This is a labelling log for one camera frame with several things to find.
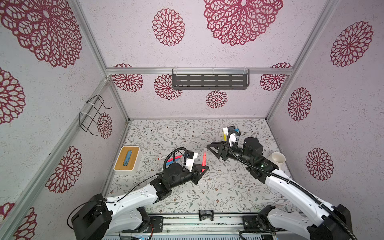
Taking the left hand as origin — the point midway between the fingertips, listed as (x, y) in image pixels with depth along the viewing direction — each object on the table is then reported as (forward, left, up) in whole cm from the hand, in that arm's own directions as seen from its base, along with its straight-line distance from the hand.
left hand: (206, 169), depth 73 cm
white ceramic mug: (+13, -47, -15) cm, 51 cm away
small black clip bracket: (-17, +1, -17) cm, 24 cm away
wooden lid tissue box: (+14, +46, -14) cm, 50 cm away
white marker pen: (+16, +28, -18) cm, 37 cm away
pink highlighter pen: (+16, -1, -22) cm, 27 cm away
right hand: (+7, -1, +12) cm, 14 cm away
